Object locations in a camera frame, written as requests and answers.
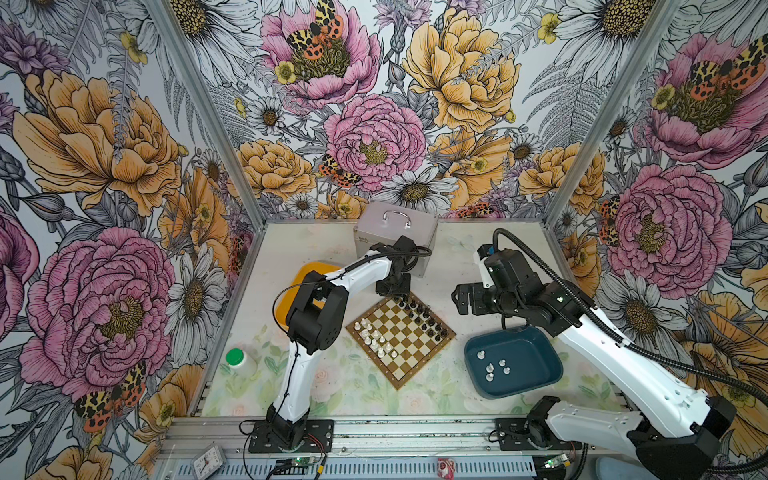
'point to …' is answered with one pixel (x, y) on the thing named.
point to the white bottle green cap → (241, 362)
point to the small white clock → (208, 463)
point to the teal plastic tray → (511, 360)
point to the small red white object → (446, 468)
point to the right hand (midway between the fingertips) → (473, 304)
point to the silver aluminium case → (386, 223)
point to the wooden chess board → (398, 333)
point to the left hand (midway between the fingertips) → (395, 299)
